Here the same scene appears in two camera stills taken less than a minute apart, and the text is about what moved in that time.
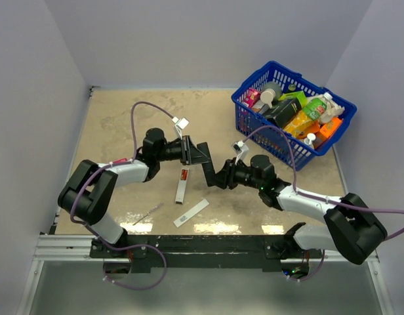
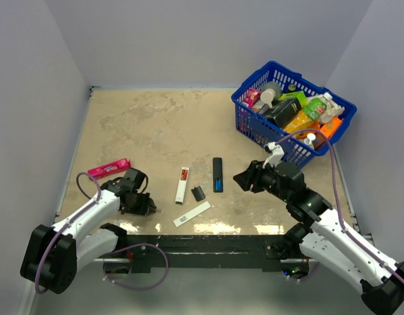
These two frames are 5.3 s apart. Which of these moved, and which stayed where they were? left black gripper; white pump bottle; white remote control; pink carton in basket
Moved: left black gripper
Stayed: white pump bottle; white remote control; pink carton in basket
